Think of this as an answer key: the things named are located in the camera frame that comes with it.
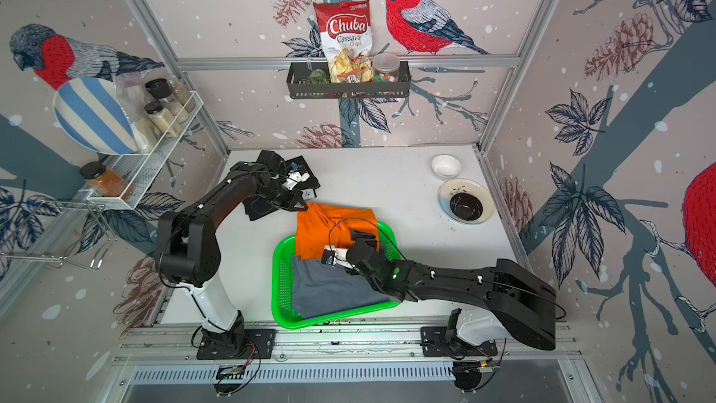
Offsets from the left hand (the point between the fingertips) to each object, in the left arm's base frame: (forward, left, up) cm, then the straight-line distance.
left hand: (308, 200), depth 89 cm
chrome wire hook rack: (-23, +45, +23) cm, 56 cm away
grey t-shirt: (-25, -6, -11) cm, 27 cm away
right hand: (-12, -15, 0) cm, 19 cm away
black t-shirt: (-8, +12, +9) cm, 17 cm away
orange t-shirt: (-8, -4, -2) cm, 9 cm away
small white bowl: (+23, -52, -9) cm, 57 cm away
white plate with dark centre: (+4, -54, -6) cm, 55 cm away
